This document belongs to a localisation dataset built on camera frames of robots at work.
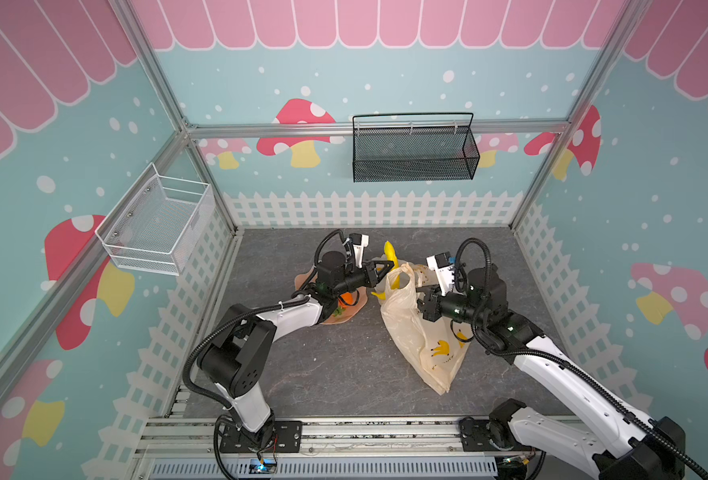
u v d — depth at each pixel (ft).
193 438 2.49
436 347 2.44
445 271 2.09
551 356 1.57
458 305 2.01
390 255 2.70
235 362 1.54
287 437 2.44
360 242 2.54
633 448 1.28
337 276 2.25
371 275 2.44
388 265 2.71
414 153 4.71
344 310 3.09
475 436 2.41
